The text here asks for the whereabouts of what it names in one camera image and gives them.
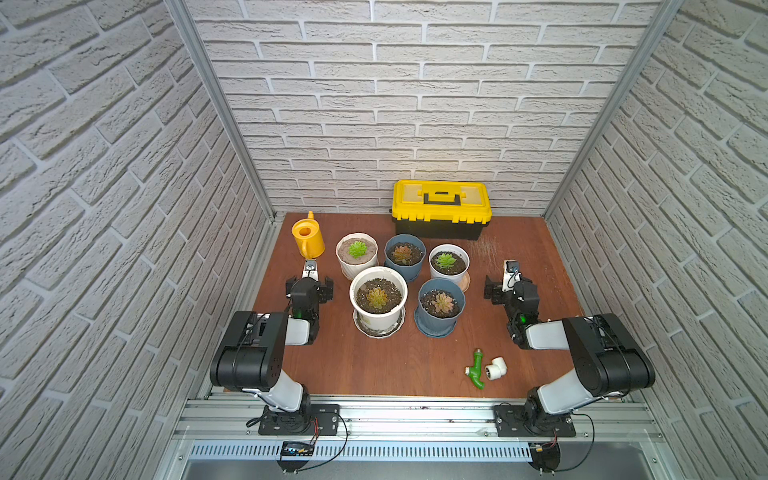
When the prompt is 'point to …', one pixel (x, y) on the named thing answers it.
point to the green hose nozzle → (475, 372)
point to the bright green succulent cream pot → (358, 249)
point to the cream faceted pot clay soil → (350, 265)
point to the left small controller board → (296, 449)
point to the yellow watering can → (308, 235)
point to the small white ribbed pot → (457, 270)
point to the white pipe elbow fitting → (497, 369)
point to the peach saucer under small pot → (466, 282)
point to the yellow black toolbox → (440, 209)
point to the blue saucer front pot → (437, 336)
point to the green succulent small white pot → (445, 260)
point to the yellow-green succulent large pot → (377, 298)
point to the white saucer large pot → (374, 334)
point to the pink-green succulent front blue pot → (443, 304)
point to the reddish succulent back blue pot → (402, 254)
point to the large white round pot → (394, 285)
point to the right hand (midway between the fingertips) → (508, 276)
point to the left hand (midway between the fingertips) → (301, 274)
